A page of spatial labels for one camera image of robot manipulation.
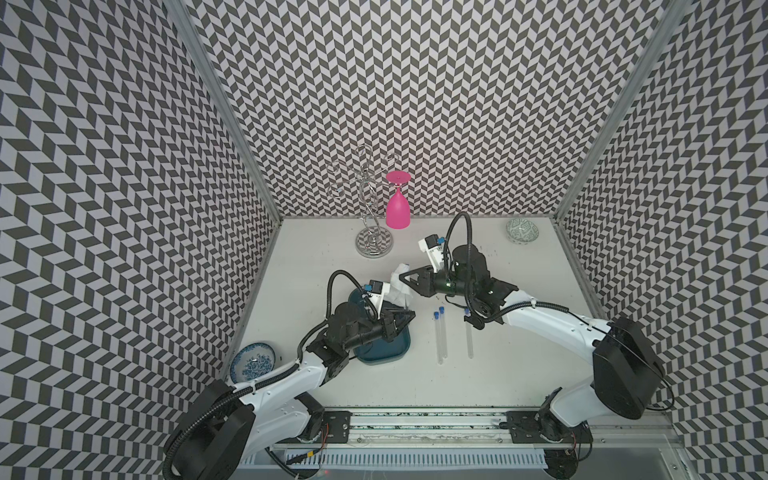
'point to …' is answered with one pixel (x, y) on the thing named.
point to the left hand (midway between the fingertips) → (413, 318)
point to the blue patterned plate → (252, 361)
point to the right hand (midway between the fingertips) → (403, 280)
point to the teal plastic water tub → (380, 351)
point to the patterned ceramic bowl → (522, 230)
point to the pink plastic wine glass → (397, 206)
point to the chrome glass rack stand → (373, 241)
